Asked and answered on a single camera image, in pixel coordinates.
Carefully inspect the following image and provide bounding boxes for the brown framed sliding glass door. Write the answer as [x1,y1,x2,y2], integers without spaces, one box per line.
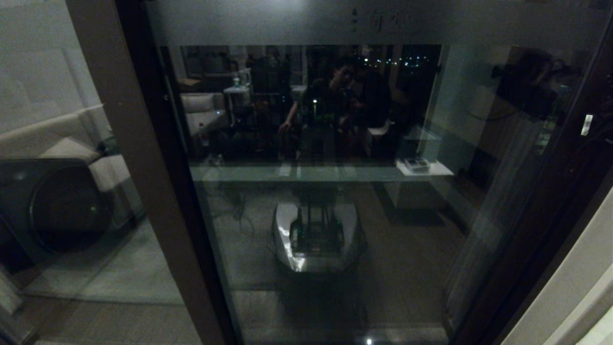
[139,0,613,345]

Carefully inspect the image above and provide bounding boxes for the brown stone balcony sill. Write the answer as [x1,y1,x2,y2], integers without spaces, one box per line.
[189,160,431,169]

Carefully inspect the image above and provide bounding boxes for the brown framed fixed glass panel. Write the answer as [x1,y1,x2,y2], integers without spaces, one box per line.
[0,0,230,345]

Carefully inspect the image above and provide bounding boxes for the grey rug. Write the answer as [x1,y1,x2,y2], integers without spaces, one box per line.
[24,218,185,306]

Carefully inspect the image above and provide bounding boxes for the white sofa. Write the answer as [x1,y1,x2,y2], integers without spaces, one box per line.
[0,104,143,226]

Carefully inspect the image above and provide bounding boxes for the dark grey box furniture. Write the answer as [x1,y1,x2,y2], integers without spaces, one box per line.
[0,158,139,254]

